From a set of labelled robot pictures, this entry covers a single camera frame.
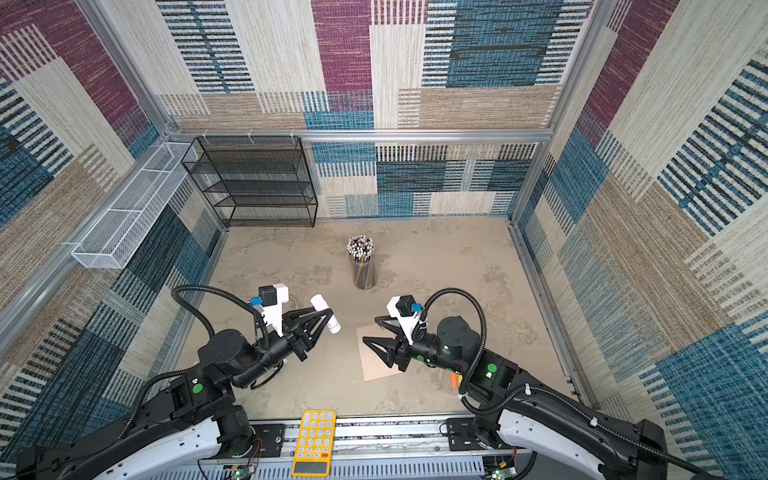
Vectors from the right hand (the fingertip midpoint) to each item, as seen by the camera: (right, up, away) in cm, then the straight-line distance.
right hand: (372, 336), depth 65 cm
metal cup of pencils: (-4, +19, +22) cm, 29 cm away
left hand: (-8, +7, -4) cm, 12 cm away
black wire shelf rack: (-44, +43, +44) cm, 75 cm away
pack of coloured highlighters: (+21, -17, +17) cm, 32 cm away
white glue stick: (-10, +8, -5) cm, 14 cm away
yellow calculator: (-14, -28, +7) cm, 32 cm away
